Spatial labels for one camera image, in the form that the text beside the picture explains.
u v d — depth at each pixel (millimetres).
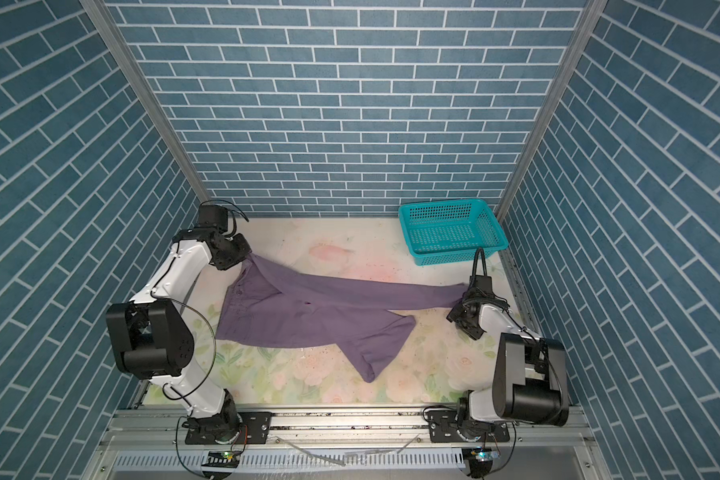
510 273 1094
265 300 935
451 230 1193
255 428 737
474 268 770
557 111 868
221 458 722
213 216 701
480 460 715
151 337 461
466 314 690
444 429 731
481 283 746
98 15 699
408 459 706
